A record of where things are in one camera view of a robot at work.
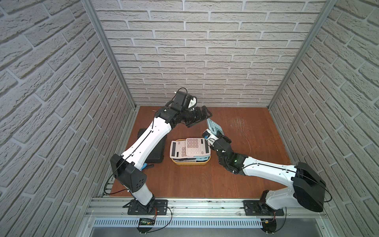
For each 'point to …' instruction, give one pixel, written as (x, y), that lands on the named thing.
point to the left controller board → (146, 221)
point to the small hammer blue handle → (145, 166)
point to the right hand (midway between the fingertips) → (221, 131)
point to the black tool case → (160, 155)
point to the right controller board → (269, 225)
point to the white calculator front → (178, 149)
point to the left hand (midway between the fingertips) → (202, 112)
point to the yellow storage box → (189, 161)
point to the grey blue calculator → (202, 158)
